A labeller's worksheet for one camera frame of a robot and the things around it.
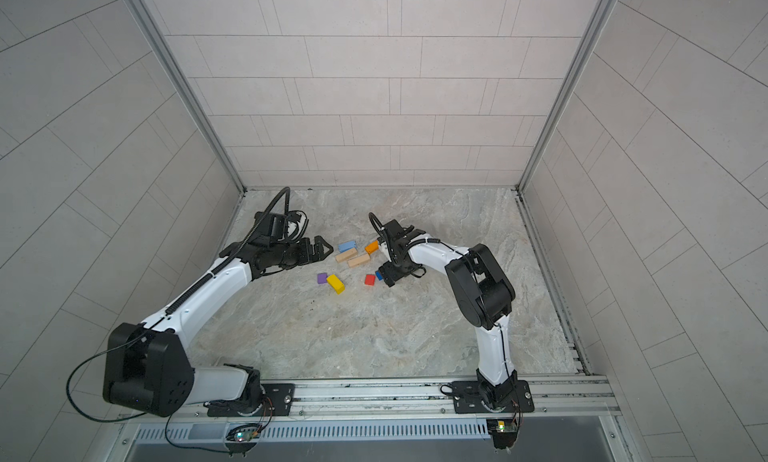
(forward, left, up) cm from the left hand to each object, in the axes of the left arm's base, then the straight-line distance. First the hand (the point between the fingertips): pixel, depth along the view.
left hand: (329, 247), depth 83 cm
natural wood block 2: (+4, -6, -14) cm, 16 cm away
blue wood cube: (-5, -14, -7) cm, 16 cm away
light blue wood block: (+7, -1, -12) cm, 14 cm away
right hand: (0, -18, -16) cm, 24 cm away
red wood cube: (-3, -10, -14) cm, 18 cm away
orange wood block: (+9, -11, -14) cm, 20 cm away
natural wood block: (+5, -2, -13) cm, 15 cm away
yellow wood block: (-4, 0, -13) cm, 14 cm away
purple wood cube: (-3, +4, -14) cm, 15 cm away
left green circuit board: (-41, +14, -10) cm, 45 cm away
